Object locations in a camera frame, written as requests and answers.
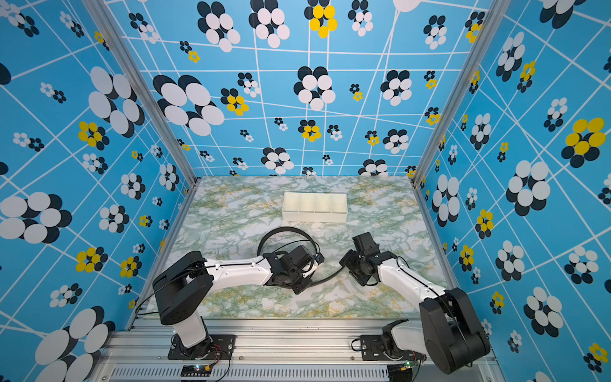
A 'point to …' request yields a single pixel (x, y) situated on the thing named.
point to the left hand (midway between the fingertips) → (311, 278)
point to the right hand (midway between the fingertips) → (347, 265)
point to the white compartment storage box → (314, 207)
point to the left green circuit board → (196, 370)
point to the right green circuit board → (402, 372)
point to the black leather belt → (307, 234)
